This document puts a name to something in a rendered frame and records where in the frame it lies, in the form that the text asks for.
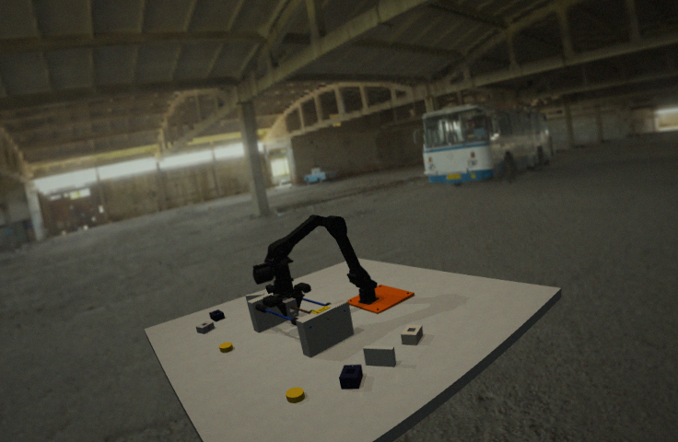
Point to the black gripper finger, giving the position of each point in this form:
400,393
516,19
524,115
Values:
299,299
282,308

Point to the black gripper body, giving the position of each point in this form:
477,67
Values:
285,289

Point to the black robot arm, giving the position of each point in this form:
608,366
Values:
276,260

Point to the three-wire cable run between two white terminal blocks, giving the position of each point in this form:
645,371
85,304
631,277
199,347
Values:
318,331

